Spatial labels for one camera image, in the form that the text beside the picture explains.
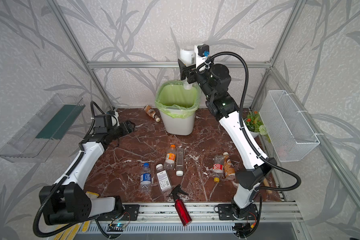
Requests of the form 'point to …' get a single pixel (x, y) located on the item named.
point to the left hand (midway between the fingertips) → (132, 121)
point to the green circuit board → (116, 227)
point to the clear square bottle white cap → (180, 162)
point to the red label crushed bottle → (218, 167)
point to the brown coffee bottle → (151, 112)
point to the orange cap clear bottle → (169, 163)
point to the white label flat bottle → (163, 178)
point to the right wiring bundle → (245, 230)
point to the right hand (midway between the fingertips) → (192, 51)
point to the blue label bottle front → (145, 185)
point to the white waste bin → (174, 126)
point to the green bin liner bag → (172, 99)
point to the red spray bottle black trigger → (185, 218)
